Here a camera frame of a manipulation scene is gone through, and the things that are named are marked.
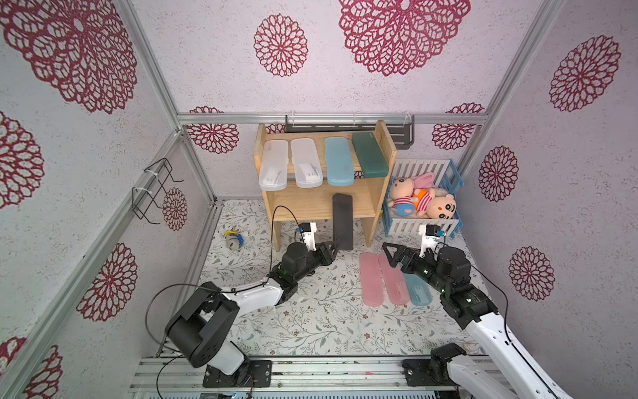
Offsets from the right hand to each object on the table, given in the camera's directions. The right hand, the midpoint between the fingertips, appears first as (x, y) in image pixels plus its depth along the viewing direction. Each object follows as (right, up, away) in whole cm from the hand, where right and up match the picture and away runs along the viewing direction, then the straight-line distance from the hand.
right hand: (395, 249), depth 75 cm
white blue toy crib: (+36, +28, +39) cm, 61 cm away
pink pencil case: (-3, -14, +19) cm, 23 cm away
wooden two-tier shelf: (-26, +15, +17) cm, 34 cm away
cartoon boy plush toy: (+24, +16, +26) cm, 39 cm away
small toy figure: (-57, +1, +25) cm, 63 cm away
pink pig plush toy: (+13, +21, +30) cm, 39 cm away
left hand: (-16, +1, +7) cm, 17 cm away
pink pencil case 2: (+6, -14, +18) cm, 24 cm away
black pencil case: (-15, +9, +10) cm, 20 cm away
